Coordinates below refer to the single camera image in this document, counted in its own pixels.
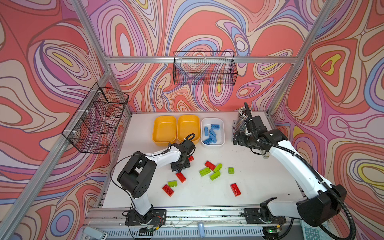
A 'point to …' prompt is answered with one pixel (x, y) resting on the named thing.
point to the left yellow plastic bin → (164, 130)
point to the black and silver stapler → (266, 155)
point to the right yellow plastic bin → (187, 124)
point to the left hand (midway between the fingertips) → (185, 165)
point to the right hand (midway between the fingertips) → (242, 143)
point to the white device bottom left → (95, 233)
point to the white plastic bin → (220, 133)
